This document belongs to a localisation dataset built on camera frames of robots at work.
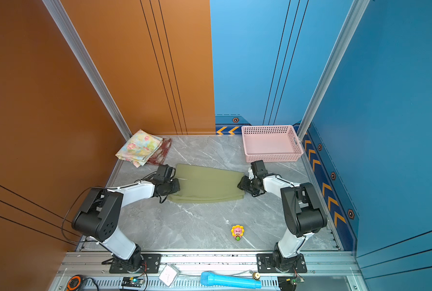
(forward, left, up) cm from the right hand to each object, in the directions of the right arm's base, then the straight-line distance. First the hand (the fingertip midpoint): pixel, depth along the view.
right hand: (239, 187), depth 95 cm
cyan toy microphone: (-40, +14, +3) cm, 42 cm away
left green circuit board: (-41, +44, -2) cm, 60 cm away
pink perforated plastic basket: (+33, -23, -2) cm, 40 cm away
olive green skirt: (0, +21, +3) cm, 21 cm away
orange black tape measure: (-41, +64, +3) cm, 77 cm away
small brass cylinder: (-39, -4, +2) cm, 39 cm away
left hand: (+2, +33, 0) cm, 33 cm away
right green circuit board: (-40, -20, 0) cm, 45 cm away
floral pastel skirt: (+24, +58, +6) cm, 63 cm away
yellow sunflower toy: (-24, +3, +3) cm, 24 cm away
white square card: (-39, +30, +1) cm, 49 cm away
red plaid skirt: (+18, +46, +3) cm, 50 cm away
